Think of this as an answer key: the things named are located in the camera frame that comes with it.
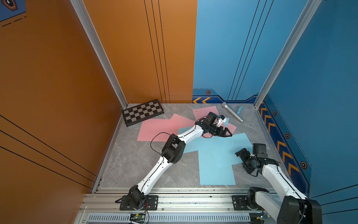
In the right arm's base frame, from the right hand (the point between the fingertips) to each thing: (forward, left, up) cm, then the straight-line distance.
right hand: (238, 157), depth 88 cm
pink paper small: (+25, -2, -3) cm, 25 cm away
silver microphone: (+45, 0, +2) cm, 45 cm away
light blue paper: (+11, +14, -3) cm, 18 cm away
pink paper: (+40, +22, -2) cm, 46 cm away
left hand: (+16, +3, +4) cm, 17 cm away
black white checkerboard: (+38, +69, +2) cm, 78 cm away
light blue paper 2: (+14, -4, -5) cm, 15 cm away
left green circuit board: (-31, +58, -4) cm, 66 cm away
